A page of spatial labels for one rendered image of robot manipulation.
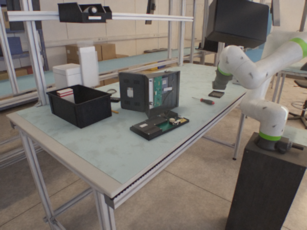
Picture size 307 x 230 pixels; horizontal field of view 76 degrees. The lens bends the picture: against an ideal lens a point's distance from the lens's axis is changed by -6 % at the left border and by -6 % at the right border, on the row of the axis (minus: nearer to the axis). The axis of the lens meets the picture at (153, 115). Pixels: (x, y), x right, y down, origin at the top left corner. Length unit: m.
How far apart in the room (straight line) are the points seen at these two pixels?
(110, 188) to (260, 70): 0.75
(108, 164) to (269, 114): 0.87
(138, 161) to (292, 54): 0.85
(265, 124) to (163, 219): 1.10
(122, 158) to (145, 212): 1.17
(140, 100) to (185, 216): 1.13
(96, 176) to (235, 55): 0.75
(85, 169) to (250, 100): 0.98
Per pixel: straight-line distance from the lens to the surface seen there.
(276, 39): 1.36
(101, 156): 0.78
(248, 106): 1.32
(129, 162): 0.74
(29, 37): 1.31
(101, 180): 0.68
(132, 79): 1.09
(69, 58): 5.00
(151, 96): 1.04
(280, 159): 1.27
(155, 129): 0.88
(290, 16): 7.42
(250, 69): 0.97
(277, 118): 1.24
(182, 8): 2.37
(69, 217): 1.97
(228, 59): 1.00
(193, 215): 1.90
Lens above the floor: 1.44
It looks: 24 degrees down
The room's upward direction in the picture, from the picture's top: straight up
